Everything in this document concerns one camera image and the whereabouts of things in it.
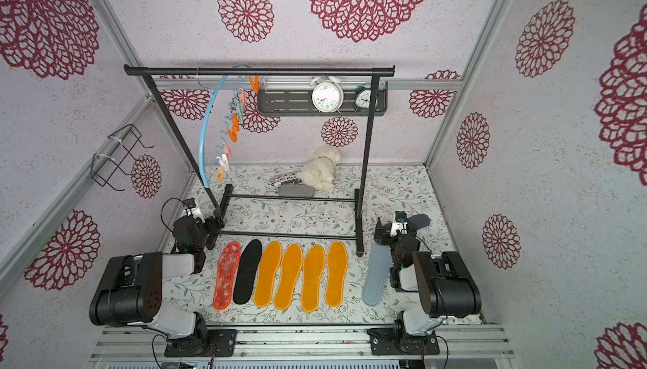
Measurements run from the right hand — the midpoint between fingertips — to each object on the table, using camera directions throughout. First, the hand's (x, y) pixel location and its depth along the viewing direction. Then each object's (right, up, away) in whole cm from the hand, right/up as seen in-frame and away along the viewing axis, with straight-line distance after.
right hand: (392, 215), depth 90 cm
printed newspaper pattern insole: (-42, +14, +22) cm, 49 cm away
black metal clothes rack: (-11, +8, -2) cm, 14 cm away
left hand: (-68, +1, +3) cm, 68 cm away
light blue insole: (-5, -18, 0) cm, 19 cm away
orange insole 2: (-36, -16, 0) cm, 40 cm away
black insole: (-51, -16, 0) cm, 54 cm away
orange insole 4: (-20, -17, 0) cm, 26 cm away
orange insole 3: (-28, -18, -1) cm, 34 cm away
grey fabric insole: (-36, +9, +19) cm, 42 cm away
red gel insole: (-59, -16, 0) cm, 61 cm away
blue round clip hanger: (-55, +19, -14) cm, 60 cm away
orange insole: (-44, -16, 0) cm, 47 cm away
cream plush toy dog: (-26, +18, +16) cm, 36 cm away
